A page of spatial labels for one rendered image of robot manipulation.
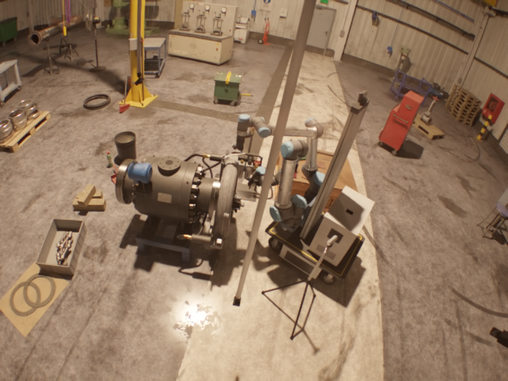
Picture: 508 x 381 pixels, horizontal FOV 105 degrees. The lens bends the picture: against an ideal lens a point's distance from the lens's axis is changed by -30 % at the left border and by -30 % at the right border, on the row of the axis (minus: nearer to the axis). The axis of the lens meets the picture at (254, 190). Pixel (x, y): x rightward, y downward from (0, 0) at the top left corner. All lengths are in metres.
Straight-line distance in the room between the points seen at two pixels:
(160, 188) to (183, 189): 0.21
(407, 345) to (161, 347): 2.42
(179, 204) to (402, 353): 2.65
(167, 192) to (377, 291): 2.45
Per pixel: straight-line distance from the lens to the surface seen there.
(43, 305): 3.04
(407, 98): 5.50
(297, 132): 2.34
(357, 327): 2.96
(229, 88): 5.59
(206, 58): 8.31
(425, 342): 3.39
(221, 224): 2.34
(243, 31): 11.51
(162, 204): 2.48
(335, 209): 2.51
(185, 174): 2.45
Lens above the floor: 2.44
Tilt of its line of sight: 42 degrees down
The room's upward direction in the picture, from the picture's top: 12 degrees clockwise
